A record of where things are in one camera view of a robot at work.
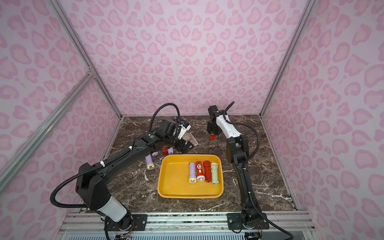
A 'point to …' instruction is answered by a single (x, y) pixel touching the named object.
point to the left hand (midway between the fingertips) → (189, 141)
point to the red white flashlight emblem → (200, 177)
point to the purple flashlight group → (192, 178)
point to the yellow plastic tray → (173, 177)
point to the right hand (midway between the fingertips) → (212, 131)
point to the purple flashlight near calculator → (170, 150)
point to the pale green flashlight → (214, 172)
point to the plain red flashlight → (207, 170)
